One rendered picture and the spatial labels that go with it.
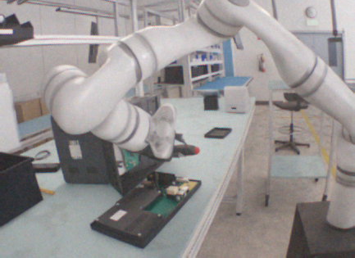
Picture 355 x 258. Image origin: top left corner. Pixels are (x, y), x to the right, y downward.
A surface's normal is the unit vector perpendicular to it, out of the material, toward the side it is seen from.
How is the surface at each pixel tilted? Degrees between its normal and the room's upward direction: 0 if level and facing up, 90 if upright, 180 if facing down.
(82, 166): 90
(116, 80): 104
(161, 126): 60
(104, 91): 99
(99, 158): 90
